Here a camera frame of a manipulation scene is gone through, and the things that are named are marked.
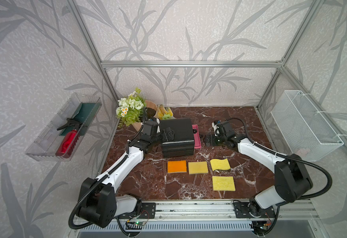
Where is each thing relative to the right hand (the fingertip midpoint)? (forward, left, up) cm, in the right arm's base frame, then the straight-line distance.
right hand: (209, 138), depth 90 cm
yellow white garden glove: (+29, +31, -8) cm, 43 cm away
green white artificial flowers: (+7, +44, +20) cm, 49 cm away
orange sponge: (-13, +20, -11) cm, 26 cm away
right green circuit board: (-44, -21, -13) cm, 50 cm away
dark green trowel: (-2, +65, +24) cm, 69 cm away
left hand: (-2, +24, +7) cm, 25 cm away
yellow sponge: (-15, +9, -9) cm, 19 cm away
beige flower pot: (+22, +38, +3) cm, 44 cm away
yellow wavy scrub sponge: (-13, -6, -9) cm, 17 cm away
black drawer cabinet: (-8, +16, +7) cm, 20 cm away
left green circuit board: (-42, +38, -9) cm, 57 cm away
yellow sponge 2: (-24, -6, -9) cm, 26 cm away
